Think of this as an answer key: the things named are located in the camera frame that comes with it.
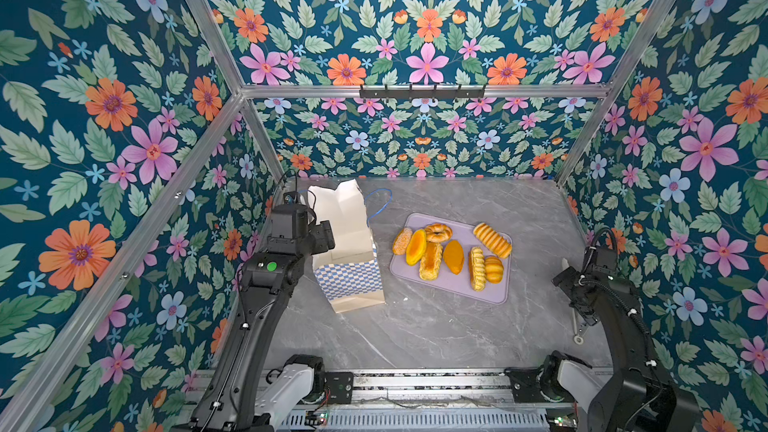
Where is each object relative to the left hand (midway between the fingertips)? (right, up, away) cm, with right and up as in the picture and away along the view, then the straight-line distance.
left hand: (317, 221), depth 71 cm
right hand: (+68, -20, +11) cm, 72 cm away
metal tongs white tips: (+69, -32, +9) cm, 76 cm away
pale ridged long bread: (+44, -15, +18) cm, 50 cm away
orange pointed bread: (+37, -12, +22) cm, 45 cm away
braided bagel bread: (+32, -5, +29) cm, 44 cm away
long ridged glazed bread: (+30, -12, +22) cm, 39 cm away
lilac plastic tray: (+34, -20, +20) cm, 44 cm away
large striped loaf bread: (+51, -8, +26) cm, 58 cm away
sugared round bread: (+20, -8, +24) cm, 33 cm away
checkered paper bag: (+8, -13, 0) cm, 15 cm away
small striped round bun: (+49, -16, +22) cm, 56 cm away
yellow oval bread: (+25, -9, +24) cm, 36 cm away
